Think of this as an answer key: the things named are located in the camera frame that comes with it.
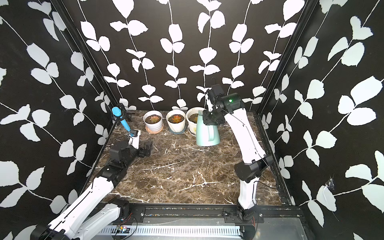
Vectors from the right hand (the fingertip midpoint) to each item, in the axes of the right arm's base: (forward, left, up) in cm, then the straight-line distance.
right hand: (204, 119), depth 74 cm
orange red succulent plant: (+19, +19, -22) cm, 35 cm away
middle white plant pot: (+14, +19, -25) cm, 34 cm away
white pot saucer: (+12, +6, -31) cm, 34 cm away
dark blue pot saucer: (+13, +19, -30) cm, 38 cm away
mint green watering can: (-6, -1, -7) cm, 9 cm away
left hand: (-5, +33, -10) cm, 35 cm away
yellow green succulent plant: (+20, +7, -21) cm, 30 cm away
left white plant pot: (+15, +36, -24) cm, 46 cm away
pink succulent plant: (+19, +35, -22) cm, 45 cm away
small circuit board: (-44, +40, -30) cm, 67 cm away
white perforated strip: (-44, +15, -31) cm, 56 cm away
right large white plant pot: (+14, +7, -23) cm, 27 cm away
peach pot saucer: (+13, +35, -29) cm, 47 cm away
